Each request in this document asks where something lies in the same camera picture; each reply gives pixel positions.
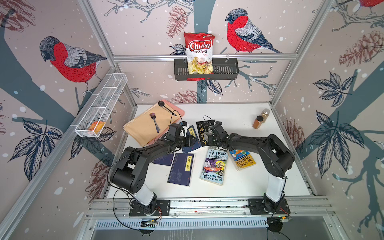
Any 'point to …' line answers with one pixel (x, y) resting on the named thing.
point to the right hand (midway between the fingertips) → (209, 138)
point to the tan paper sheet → (147, 125)
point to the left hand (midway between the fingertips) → (196, 136)
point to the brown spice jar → (257, 122)
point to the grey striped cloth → (207, 133)
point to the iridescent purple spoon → (153, 116)
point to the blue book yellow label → (191, 131)
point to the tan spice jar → (265, 113)
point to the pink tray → (173, 108)
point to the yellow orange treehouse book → (242, 159)
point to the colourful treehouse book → (214, 167)
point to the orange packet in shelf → (97, 126)
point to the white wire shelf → (102, 103)
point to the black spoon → (161, 103)
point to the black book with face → (203, 127)
